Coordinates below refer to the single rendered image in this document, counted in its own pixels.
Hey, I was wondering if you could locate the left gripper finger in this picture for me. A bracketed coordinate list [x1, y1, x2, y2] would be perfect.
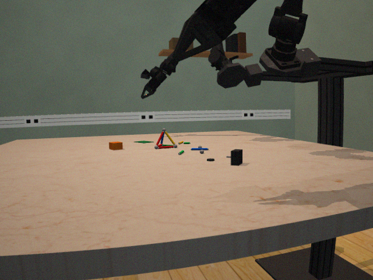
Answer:
[174, 12, 222, 60]
[172, 19, 207, 62]

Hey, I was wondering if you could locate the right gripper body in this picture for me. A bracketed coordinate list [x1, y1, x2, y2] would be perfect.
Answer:
[146, 80, 161, 92]

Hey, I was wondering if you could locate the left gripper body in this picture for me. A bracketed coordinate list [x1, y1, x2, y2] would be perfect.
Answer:
[196, 0, 244, 41]

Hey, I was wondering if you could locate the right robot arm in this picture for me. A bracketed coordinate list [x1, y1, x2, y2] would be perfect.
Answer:
[141, 34, 233, 85]

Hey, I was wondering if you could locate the orange flat block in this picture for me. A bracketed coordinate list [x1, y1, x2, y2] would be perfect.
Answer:
[109, 142, 123, 150]

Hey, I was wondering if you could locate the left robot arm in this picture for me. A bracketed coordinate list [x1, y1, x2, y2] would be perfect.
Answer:
[214, 0, 308, 70]

